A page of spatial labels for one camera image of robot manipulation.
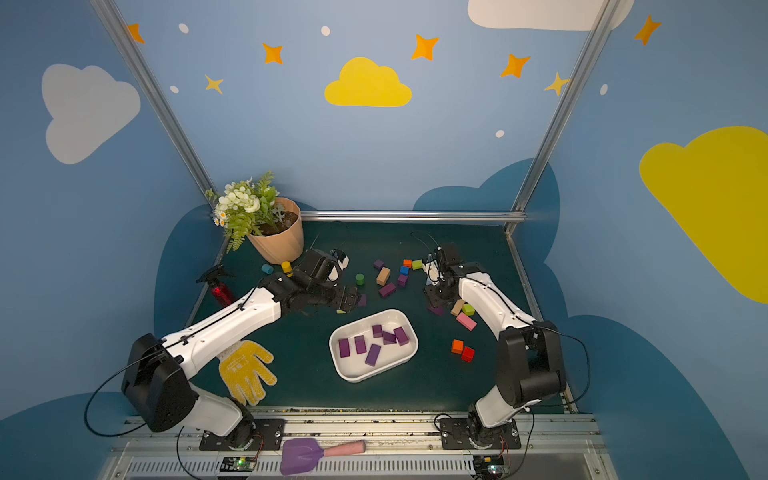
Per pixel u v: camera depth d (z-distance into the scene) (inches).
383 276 41.1
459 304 39.0
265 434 29.4
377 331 35.7
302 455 27.9
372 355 34.5
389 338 35.9
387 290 40.6
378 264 42.7
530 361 17.9
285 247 40.6
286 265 40.6
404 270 42.1
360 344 34.8
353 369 33.3
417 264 43.0
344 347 34.8
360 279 40.2
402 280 41.1
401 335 36.2
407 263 42.4
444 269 27.7
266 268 41.5
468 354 33.8
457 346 34.8
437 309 39.4
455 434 29.3
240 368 33.1
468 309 37.7
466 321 37.6
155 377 16.0
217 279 35.3
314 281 24.7
